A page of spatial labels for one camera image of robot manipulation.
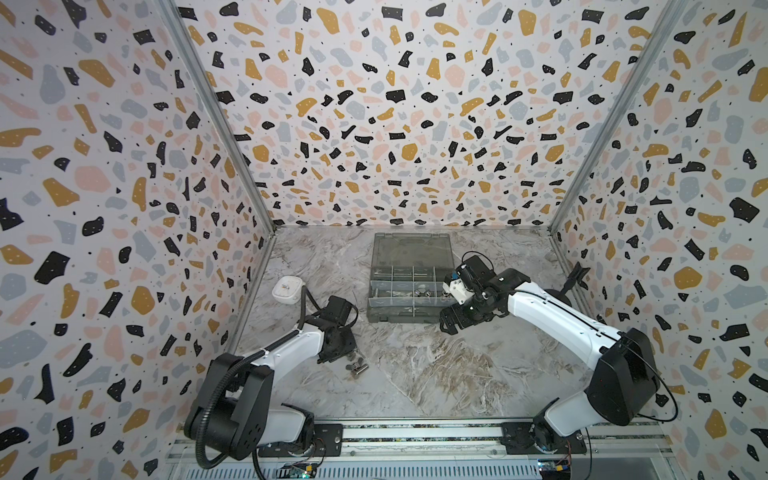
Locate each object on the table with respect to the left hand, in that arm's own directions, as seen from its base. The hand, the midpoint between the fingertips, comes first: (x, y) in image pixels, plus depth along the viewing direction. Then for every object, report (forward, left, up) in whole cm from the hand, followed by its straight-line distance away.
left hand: (350, 344), depth 88 cm
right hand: (+3, -28, +11) cm, 31 cm away
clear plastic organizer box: (+27, -18, -3) cm, 32 cm away
